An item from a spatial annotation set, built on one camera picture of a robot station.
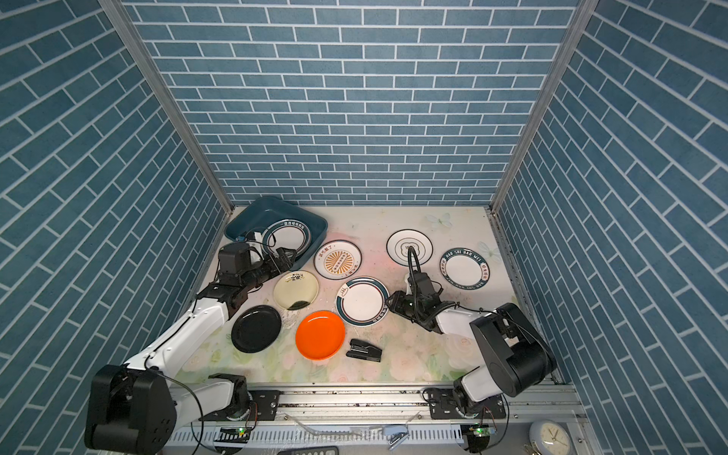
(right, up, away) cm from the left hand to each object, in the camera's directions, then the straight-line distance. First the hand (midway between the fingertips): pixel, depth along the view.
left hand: (288, 255), depth 84 cm
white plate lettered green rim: (+59, -6, +18) cm, 62 cm away
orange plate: (+9, -25, +2) cm, 27 cm away
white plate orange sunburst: (+12, -3, +19) cm, 23 cm away
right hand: (+30, -15, +7) cm, 34 cm away
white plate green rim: (-8, +7, +23) cm, 26 cm away
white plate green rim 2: (+22, -16, +10) cm, 29 cm away
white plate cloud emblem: (+35, +3, +24) cm, 43 cm away
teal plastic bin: (-21, +15, +31) cm, 40 cm away
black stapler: (+23, -27, -3) cm, 36 cm away
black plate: (-11, -23, +3) cm, 26 cm away
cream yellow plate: (-1, -11, +13) cm, 17 cm away
